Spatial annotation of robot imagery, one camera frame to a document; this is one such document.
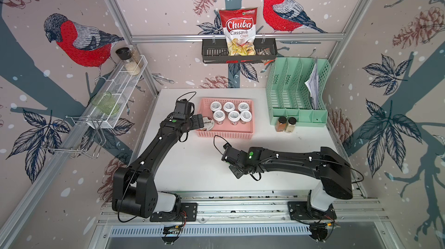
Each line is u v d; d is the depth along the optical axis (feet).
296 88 3.90
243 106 3.40
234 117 3.23
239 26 2.62
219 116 3.23
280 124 3.10
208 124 3.21
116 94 2.53
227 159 2.03
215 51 3.11
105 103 2.23
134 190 1.34
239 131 3.36
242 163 1.97
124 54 2.59
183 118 2.12
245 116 3.22
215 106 3.43
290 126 3.11
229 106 3.42
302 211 2.38
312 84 2.97
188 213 2.40
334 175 1.42
